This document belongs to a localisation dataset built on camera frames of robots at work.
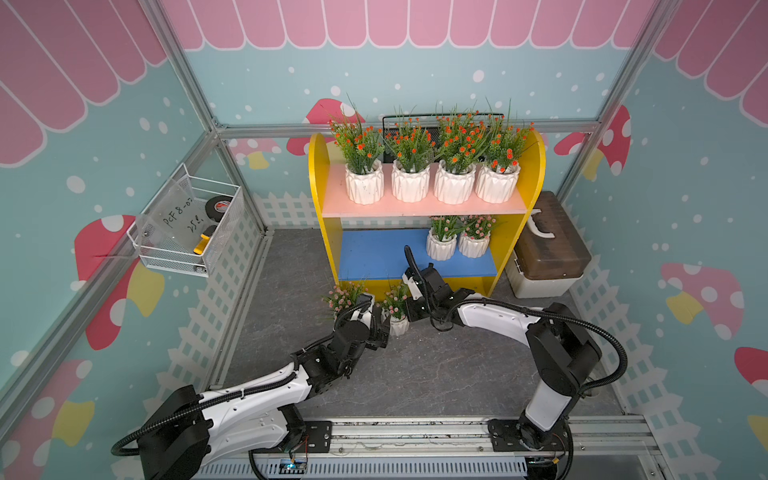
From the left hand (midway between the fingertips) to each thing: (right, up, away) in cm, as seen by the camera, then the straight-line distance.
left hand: (373, 317), depth 81 cm
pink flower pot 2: (+6, +3, +1) cm, 7 cm away
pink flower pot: (-8, +6, 0) cm, 10 cm away
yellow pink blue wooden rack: (0, +21, +15) cm, 26 cm away
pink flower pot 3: (+20, +22, +8) cm, 30 cm away
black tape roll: (-42, +30, -2) cm, 52 cm away
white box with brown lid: (+54, +17, +11) cm, 57 cm away
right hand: (+8, +1, +9) cm, 12 cm away
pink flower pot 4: (+28, +23, 0) cm, 36 cm away
